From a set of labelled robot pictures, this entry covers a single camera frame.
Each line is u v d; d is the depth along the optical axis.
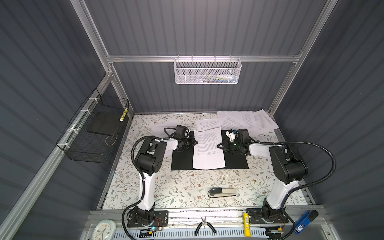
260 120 1.16
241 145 0.78
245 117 1.20
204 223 0.72
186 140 0.91
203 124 1.13
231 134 0.91
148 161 0.56
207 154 0.97
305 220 0.71
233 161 0.92
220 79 0.91
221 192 0.77
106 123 0.79
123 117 0.81
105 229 0.69
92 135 0.72
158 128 1.13
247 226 0.70
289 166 0.50
